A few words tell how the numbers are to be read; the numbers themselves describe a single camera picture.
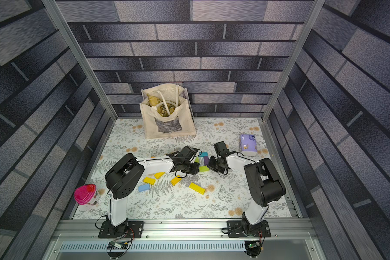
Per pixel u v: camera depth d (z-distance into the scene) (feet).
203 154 3.37
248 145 3.20
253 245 2.38
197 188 2.86
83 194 2.47
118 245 2.33
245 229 2.16
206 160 3.20
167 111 3.14
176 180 2.95
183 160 2.49
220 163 2.33
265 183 1.56
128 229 2.39
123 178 1.69
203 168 3.03
